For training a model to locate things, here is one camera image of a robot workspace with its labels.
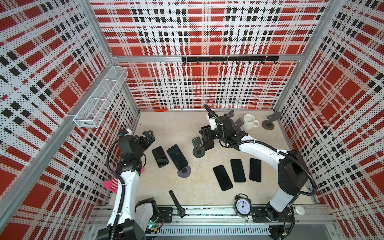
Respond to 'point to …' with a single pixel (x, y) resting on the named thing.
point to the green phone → (238, 170)
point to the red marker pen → (161, 110)
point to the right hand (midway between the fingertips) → (205, 131)
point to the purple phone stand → (230, 114)
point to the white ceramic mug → (249, 122)
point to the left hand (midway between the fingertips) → (148, 138)
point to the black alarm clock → (242, 205)
